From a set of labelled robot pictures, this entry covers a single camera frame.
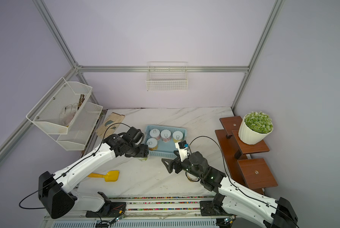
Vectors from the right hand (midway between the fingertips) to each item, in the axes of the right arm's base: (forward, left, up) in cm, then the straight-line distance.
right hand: (169, 157), depth 73 cm
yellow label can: (+22, -5, -14) cm, 27 cm away
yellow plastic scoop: (-3, +36, -17) cm, 40 cm away
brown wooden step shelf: (-8, -43, -4) cm, 44 cm away
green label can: (+2, +14, -5) cm, 15 cm away
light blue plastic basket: (+17, +5, -22) cm, 28 cm away
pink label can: (+25, +11, -13) cm, 30 cm away
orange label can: (+16, +12, -13) cm, 24 cm away
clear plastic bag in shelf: (+22, +57, +12) cm, 62 cm away
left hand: (+4, +16, -4) cm, 17 cm away
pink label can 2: (+24, +3, -13) cm, 27 cm away
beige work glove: (+37, +48, -17) cm, 63 cm away
